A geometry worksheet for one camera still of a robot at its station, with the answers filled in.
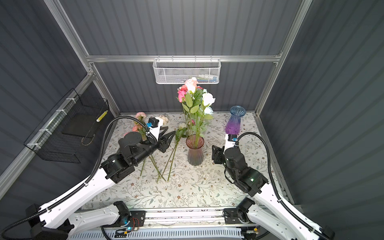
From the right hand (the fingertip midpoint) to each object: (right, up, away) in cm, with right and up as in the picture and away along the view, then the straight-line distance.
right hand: (218, 147), depth 72 cm
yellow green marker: (-63, +16, +9) cm, 65 cm away
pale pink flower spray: (-51, +9, +35) cm, 63 cm away
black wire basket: (-74, +11, +2) cm, 75 cm away
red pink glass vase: (-12, +1, +11) cm, 16 cm away
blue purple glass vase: (+14, +12, +25) cm, 31 cm away
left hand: (-22, +9, -8) cm, 25 cm away
